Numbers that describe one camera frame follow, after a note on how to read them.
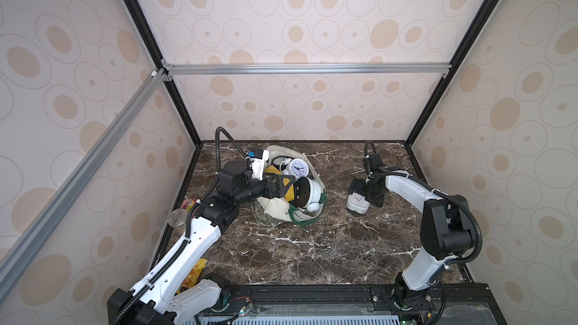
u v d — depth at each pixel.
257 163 0.64
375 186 0.66
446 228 0.48
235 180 0.53
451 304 0.73
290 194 0.84
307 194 0.79
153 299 0.38
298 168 0.88
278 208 0.83
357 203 0.92
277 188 0.62
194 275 0.77
